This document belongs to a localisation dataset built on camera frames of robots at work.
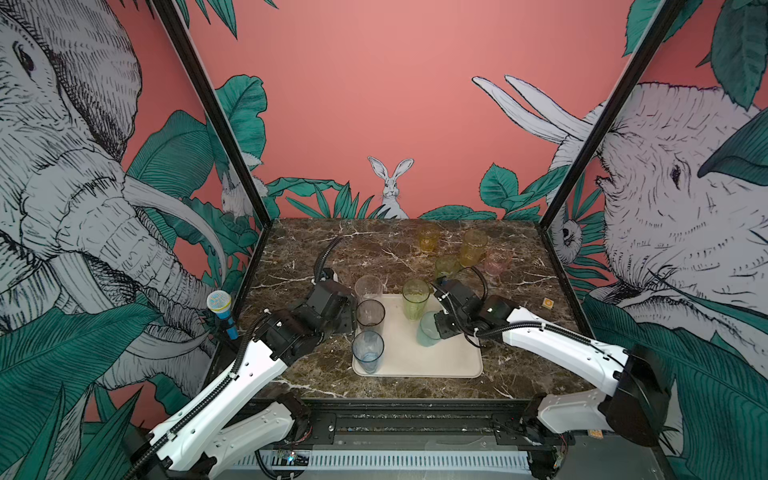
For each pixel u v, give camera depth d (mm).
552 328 494
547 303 976
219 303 715
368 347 813
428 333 751
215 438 485
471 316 592
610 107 859
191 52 763
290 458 699
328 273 648
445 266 1037
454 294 603
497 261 1086
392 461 702
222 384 418
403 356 925
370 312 829
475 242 1172
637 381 400
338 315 554
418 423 766
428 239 1148
